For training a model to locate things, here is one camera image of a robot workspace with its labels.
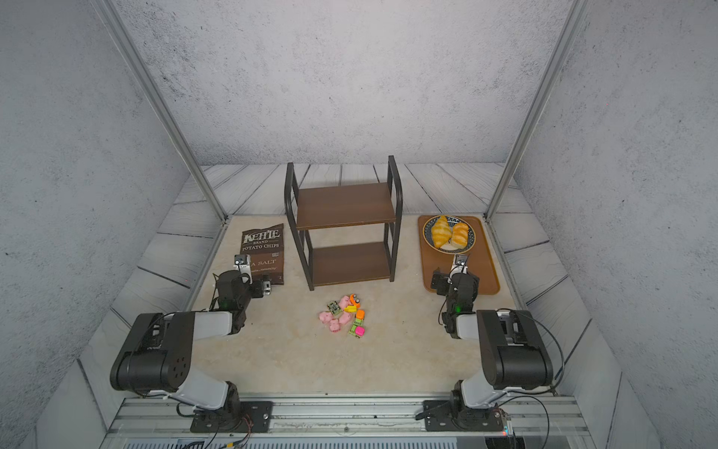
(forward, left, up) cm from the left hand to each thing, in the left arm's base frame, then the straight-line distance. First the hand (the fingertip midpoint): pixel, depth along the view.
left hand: (256, 272), depth 95 cm
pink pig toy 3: (-14, -30, -5) cm, 34 cm away
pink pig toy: (-14, -24, -5) cm, 28 cm away
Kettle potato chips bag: (+15, +2, -6) cm, 16 cm away
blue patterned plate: (+26, -72, -3) cm, 77 cm away
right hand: (-2, -66, +3) cm, 66 cm away
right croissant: (+16, -73, -2) cm, 75 cm away
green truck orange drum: (-13, -35, -5) cm, 37 cm away
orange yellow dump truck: (-10, -33, -6) cm, 35 cm away
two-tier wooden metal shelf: (+23, -29, -6) cm, 37 cm away
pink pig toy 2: (-17, -27, -4) cm, 32 cm away
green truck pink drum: (-18, -34, -5) cm, 39 cm away
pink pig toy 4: (-9, -29, -4) cm, 31 cm away
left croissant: (+17, -66, -1) cm, 68 cm away
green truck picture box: (-11, -26, -4) cm, 29 cm away
